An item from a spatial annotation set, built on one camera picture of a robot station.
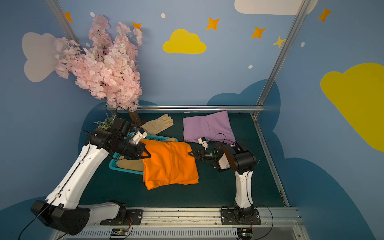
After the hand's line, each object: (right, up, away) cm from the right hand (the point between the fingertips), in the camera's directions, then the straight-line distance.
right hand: (191, 153), depth 90 cm
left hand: (-20, +3, -19) cm, 28 cm away
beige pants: (-32, -6, -4) cm, 33 cm away
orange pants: (-11, -3, -13) cm, 18 cm away
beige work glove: (-29, +16, +24) cm, 41 cm away
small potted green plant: (-52, +18, +1) cm, 55 cm away
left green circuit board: (-35, -35, -18) cm, 53 cm away
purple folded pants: (+19, +16, +22) cm, 33 cm away
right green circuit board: (+27, -36, -17) cm, 48 cm away
